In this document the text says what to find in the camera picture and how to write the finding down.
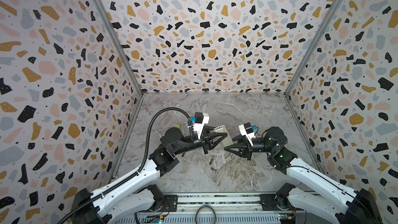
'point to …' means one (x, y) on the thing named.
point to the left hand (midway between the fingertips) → (224, 132)
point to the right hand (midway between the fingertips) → (224, 147)
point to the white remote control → (228, 141)
